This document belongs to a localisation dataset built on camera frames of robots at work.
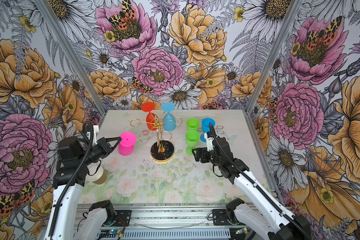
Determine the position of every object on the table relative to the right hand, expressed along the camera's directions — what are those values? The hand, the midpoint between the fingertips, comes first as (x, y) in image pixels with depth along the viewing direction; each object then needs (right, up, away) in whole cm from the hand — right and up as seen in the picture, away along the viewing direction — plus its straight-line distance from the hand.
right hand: (199, 154), depth 78 cm
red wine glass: (-24, +18, 0) cm, 30 cm away
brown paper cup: (-52, -12, +1) cm, 53 cm away
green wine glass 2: (-2, +16, +23) cm, 28 cm away
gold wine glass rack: (-22, 0, +17) cm, 27 cm away
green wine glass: (-3, +7, +16) cm, 18 cm away
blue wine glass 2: (-17, +17, +13) cm, 27 cm away
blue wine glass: (+5, +14, +14) cm, 20 cm away
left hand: (-36, +7, -9) cm, 37 cm away
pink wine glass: (-34, +6, -9) cm, 36 cm away
